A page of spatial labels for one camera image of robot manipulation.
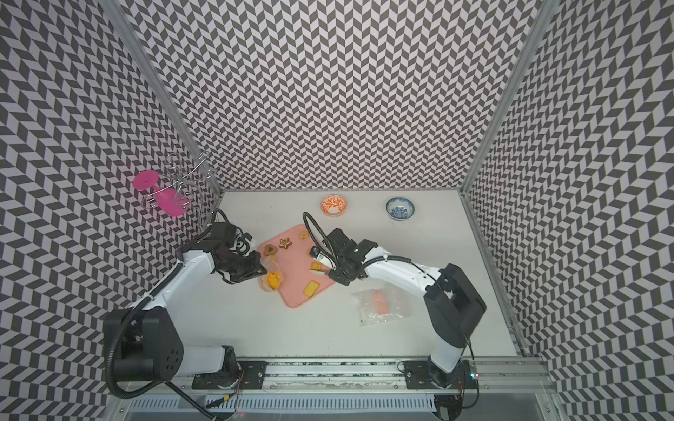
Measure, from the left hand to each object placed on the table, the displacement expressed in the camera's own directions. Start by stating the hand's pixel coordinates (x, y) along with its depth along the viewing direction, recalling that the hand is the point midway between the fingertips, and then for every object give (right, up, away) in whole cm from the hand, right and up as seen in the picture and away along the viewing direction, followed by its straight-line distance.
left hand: (265, 273), depth 84 cm
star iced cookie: (+2, +8, +16) cm, 18 cm away
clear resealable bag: (+1, +1, +2) cm, 3 cm away
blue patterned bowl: (+48, +21, +25) cm, 58 cm away
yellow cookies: (+2, -3, +3) cm, 5 cm away
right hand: (+25, +1, +2) cm, 25 cm away
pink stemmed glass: (-31, +23, -1) cm, 39 cm away
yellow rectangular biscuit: (+14, -7, +6) cm, 17 cm away
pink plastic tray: (+5, +5, +16) cm, 17 cm away
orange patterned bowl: (+20, +23, +27) cm, 41 cm away
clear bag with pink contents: (+38, -11, +1) cm, 39 cm away
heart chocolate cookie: (-3, +5, +15) cm, 16 cm away
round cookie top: (+9, +11, +18) cm, 23 cm away
